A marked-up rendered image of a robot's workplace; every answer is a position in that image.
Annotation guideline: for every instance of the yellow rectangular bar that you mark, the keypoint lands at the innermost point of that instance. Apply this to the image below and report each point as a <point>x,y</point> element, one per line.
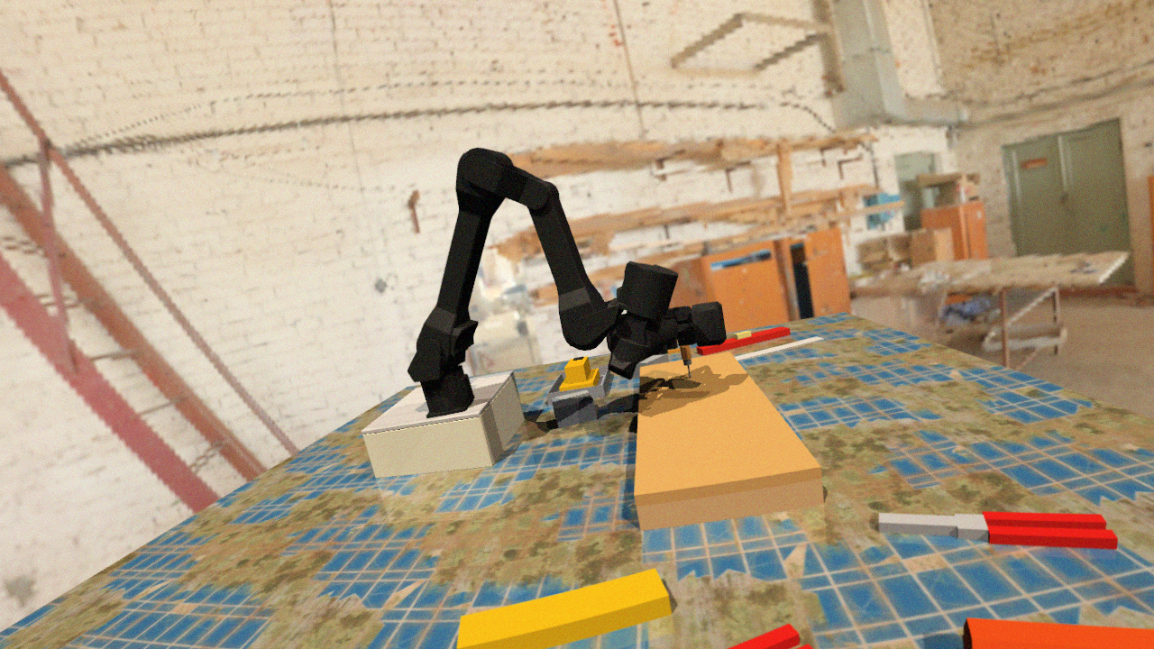
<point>568,617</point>

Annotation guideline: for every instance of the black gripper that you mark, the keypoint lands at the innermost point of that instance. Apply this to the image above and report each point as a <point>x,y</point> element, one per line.
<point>703,325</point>

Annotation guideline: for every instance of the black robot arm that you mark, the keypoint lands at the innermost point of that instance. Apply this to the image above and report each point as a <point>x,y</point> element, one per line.
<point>484,178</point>

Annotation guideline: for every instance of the tan rectangular panel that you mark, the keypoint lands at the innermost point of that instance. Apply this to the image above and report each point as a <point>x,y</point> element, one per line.
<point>713,447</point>

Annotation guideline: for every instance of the white flat strip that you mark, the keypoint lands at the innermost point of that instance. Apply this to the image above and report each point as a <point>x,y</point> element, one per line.
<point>777,348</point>

